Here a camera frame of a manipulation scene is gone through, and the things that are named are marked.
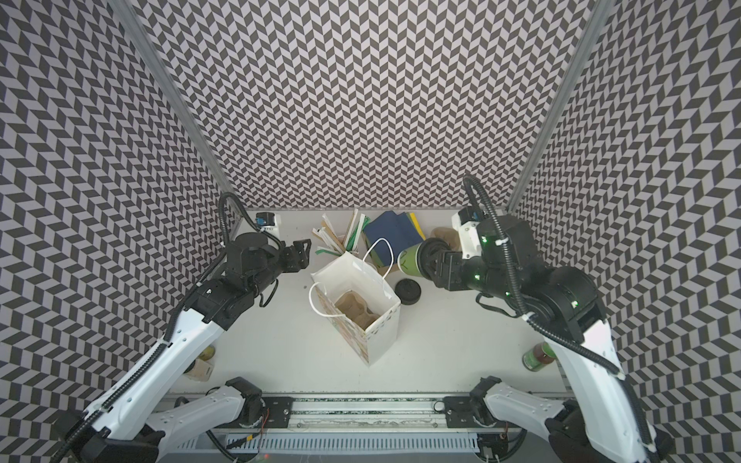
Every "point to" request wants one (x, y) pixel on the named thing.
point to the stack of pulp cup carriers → (450, 235)
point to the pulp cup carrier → (352, 307)
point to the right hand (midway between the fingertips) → (440, 271)
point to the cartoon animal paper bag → (347, 271)
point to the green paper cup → (407, 260)
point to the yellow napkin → (417, 224)
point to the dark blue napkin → (397, 229)
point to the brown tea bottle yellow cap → (538, 357)
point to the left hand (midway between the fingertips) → (298, 245)
